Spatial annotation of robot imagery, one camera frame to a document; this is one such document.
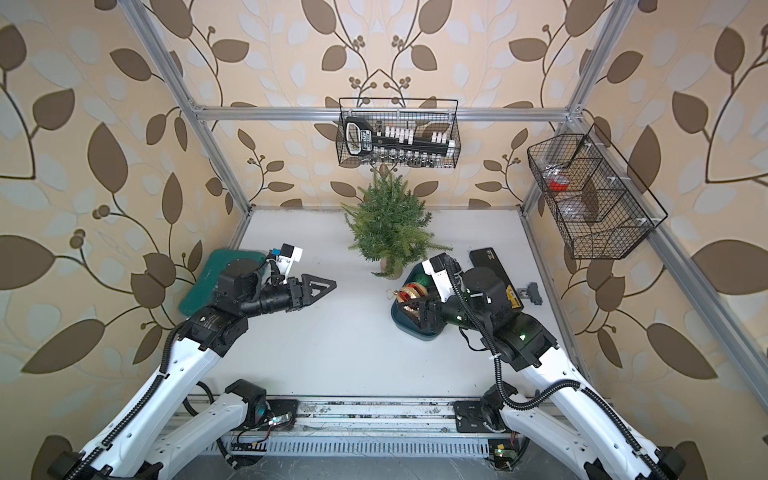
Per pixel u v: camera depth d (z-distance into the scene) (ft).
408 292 2.05
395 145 2.77
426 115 2.99
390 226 2.75
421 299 2.05
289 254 2.13
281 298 1.99
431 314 1.84
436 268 1.89
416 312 2.02
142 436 1.33
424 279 3.08
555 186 2.69
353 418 2.48
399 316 2.06
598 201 2.49
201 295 3.06
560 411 1.46
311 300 1.98
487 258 3.36
